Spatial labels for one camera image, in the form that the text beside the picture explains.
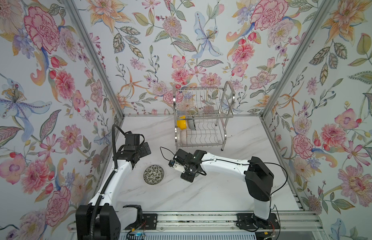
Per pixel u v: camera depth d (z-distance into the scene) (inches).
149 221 28.9
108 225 15.3
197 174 30.1
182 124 39.8
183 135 36.2
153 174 35.3
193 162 23.9
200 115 51.7
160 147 27.6
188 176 28.9
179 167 29.9
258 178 18.5
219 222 29.8
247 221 29.0
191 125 38.8
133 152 23.5
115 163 20.3
